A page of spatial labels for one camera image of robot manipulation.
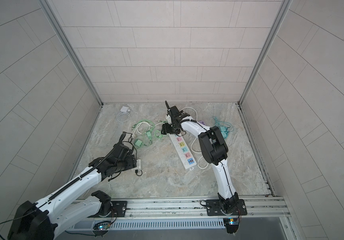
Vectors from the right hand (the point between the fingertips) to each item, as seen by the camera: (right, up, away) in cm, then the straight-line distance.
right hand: (165, 131), depth 97 cm
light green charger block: (-10, -2, 0) cm, 11 cm away
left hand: (-15, -15, -13) cm, 25 cm away
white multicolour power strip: (+12, -12, -8) cm, 19 cm away
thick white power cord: (-14, +6, +5) cm, 16 cm away
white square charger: (-32, +16, +15) cm, 39 cm away
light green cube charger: (-16, -7, -5) cm, 18 cm away
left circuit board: (-25, -37, -32) cm, 55 cm away
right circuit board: (+33, -39, -29) cm, 59 cm away
